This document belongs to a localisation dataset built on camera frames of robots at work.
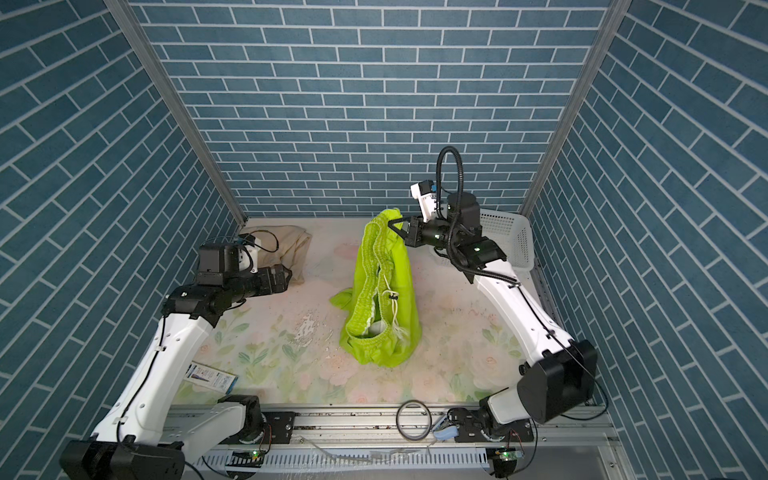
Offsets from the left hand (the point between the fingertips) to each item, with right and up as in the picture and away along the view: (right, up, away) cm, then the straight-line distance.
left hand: (277, 272), depth 77 cm
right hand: (+29, +13, -6) cm, 33 cm away
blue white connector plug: (+43, -39, -5) cm, 58 cm away
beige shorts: (-10, +7, +29) cm, 32 cm away
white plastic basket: (+74, +11, +32) cm, 81 cm away
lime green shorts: (+27, -11, -2) cm, 30 cm away
